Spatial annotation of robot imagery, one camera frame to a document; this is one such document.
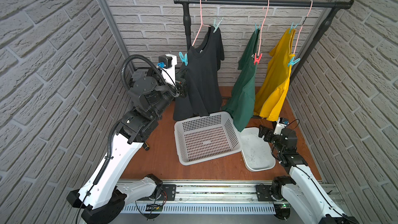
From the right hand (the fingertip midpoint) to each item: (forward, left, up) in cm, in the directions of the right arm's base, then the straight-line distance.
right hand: (268, 127), depth 84 cm
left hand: (+3, +41, +42) cm, 58 cm away
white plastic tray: (-11, +7, -10) cm, 16 cm away
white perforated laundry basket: (+1, +34, -11) cm, 36 cm away
